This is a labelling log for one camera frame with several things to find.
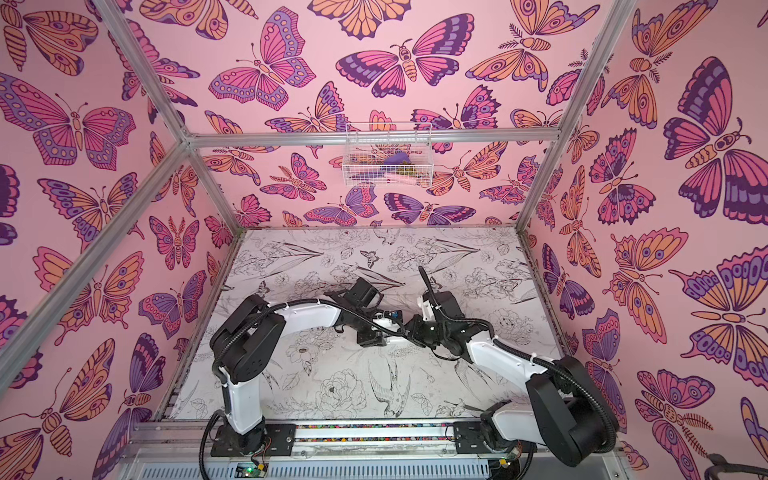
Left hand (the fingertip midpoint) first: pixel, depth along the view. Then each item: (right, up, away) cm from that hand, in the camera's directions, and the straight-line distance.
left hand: (386, 330), depth 92 cm
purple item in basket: (+4, +55, +5) cm, 55 cm away
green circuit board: (-33, -29, -20) cm, 48 cm away
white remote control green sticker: (+4, -3, -2) cm, 6 cm away
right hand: (+4, +3, -9) cm, 10 cm away
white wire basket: (+1, +56, +5) cm, 56 cm away
